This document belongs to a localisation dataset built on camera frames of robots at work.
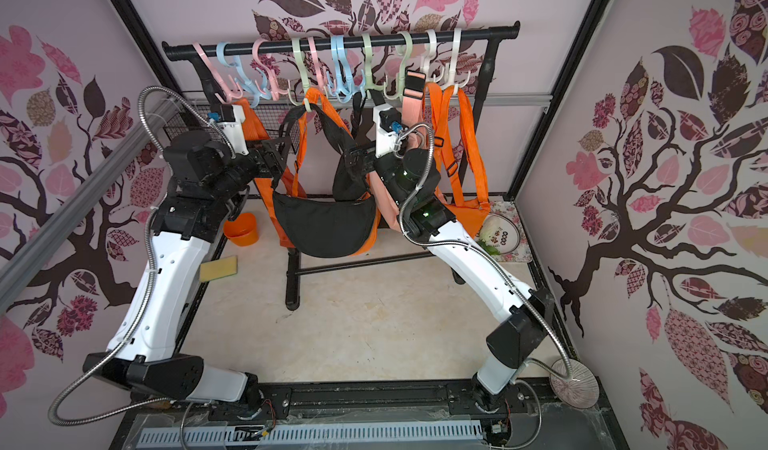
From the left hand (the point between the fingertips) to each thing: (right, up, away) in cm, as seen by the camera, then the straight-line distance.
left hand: (279, 146), depth 64 cm
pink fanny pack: (+23, -13, +7) cm, 27 cm away
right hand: (+20, +5, -5) cm, 21 cm away
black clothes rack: (-7, -33, +31) cm, 46 cm away
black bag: (+9, -18, +12) cm, 24 cm away
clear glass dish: (+73, -60, +10) cm, 95 cm away
